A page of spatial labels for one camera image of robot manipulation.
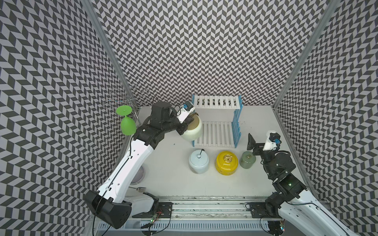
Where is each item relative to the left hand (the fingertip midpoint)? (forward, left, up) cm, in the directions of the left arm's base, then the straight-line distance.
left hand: (189, 118), depth 69 cm
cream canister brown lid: (-3, -2, -1) cm, 4 cm away
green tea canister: (-9, -32, -27) cm, 43 cm away
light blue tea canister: (-12, -4, -22) cm, 26 cm away
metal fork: (-23, +28, -33) cm, 49 cm away
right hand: (-6, -33, -7) cm, 34 cm away
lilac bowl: (-18, +28, -27) cm, 43 cm away
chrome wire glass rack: (+43, +48, -23) cm, 68 cm away
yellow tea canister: (-12, -20, -25) cm, 34 cm away
